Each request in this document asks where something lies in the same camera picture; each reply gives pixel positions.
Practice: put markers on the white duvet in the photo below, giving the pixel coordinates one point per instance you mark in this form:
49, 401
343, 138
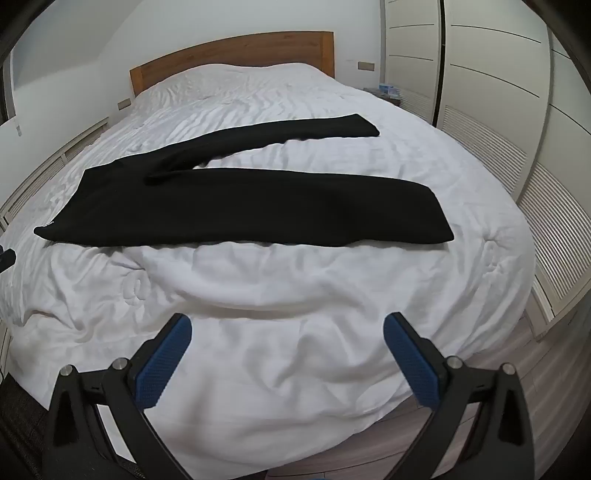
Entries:
277, 323

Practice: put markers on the dark woven rug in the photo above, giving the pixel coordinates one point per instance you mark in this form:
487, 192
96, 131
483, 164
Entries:
18, 415

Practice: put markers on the blue packet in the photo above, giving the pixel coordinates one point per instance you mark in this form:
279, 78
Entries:
388, 90

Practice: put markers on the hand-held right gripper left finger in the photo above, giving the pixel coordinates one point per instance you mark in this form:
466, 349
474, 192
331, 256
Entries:
164, 360

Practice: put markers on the white louvered low cabinet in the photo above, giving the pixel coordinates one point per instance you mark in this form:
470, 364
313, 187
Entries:
46, 161

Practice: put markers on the wooden headboard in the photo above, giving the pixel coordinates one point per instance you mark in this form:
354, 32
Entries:
231, 50

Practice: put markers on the white wardrobe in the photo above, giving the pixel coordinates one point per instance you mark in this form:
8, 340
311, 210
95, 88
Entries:
489, 83

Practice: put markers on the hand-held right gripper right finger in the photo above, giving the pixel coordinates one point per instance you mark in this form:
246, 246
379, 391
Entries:
411, 360

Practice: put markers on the wall switch plate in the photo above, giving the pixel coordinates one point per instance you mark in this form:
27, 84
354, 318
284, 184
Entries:
123, 104
366, 65

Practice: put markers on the black pants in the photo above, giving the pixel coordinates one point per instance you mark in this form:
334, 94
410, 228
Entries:
254, 207

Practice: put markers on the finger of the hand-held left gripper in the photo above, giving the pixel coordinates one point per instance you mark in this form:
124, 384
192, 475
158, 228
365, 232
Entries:
6, 259

